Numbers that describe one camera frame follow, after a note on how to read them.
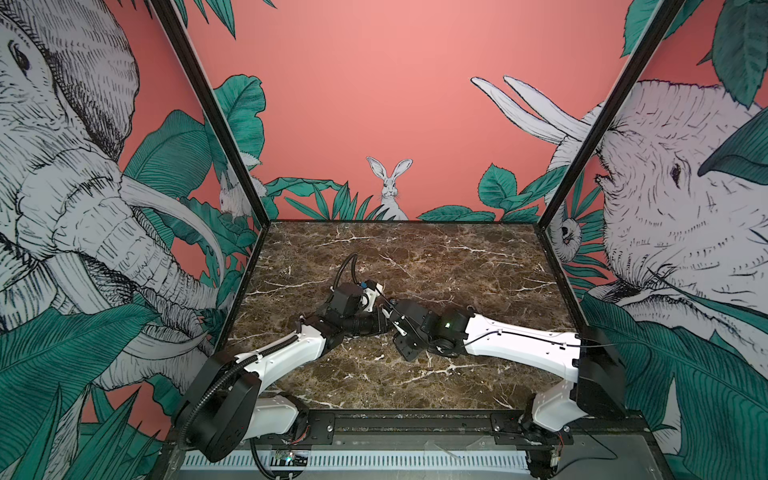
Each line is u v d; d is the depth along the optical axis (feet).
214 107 2.82
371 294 2.57
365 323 2.39
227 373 1.39
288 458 2.29
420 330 1.89
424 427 2.48
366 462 2.30
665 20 2.30
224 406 1.34
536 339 1.55
